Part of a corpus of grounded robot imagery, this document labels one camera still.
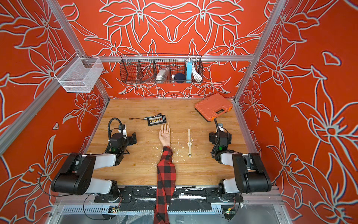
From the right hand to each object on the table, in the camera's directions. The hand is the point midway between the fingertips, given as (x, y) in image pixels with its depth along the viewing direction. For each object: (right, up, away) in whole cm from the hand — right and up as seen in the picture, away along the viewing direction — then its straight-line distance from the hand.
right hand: (218, 131), depth 92 cm
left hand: (-62, -1, +1) cm, 62 cm away
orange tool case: (0, +17, +15) cm, 23 cm away
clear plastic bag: (-38, +38, 0) cm, 53 cm away
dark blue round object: (-26, +37, +3) cm, 45 cm away
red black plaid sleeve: (-34, -27, -17) cm, 47 cm away
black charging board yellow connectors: (-44, +6, +12) cm, 46 cm away
